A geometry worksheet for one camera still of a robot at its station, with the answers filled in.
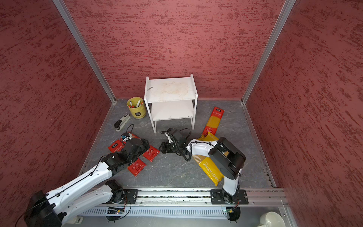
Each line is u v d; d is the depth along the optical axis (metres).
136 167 0.83
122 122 1.01
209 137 0.95
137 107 1.00
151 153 0.87
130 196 0.74
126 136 0.71
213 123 1.06
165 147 0.78
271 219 0.63
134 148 0.61
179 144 0.70
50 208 0.40
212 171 0.81
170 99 0.77
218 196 0.74
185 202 0.73
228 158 0.51
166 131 0.70
